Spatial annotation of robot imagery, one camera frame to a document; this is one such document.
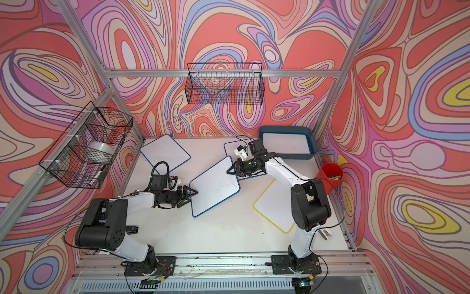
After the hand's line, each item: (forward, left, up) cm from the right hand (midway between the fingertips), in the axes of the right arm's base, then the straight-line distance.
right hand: (229, 176), depth 84 cm
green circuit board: (-39, +33, -16) cm, 54 cm away
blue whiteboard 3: (+31, 0, -14) cm, 34 cm away
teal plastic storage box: (+41, -29, -9) cm, 51 cm away
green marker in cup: (-1, -51, -3) cm, 51 cm away
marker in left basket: (-6, +53, +12) cm, 54 cm away
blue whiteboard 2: (+31, +41, -14) cm, 53 cm away
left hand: (-4, +18, -11) cm, 22 cm away
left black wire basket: (-4, +59, +20) cm, 63 cm away
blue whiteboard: (+34, -37, -15) cm, 53 cm away
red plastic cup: (+1, -49, -2) cm, 49 cm away
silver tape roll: (0, +49, +20) cm, 53 cm away
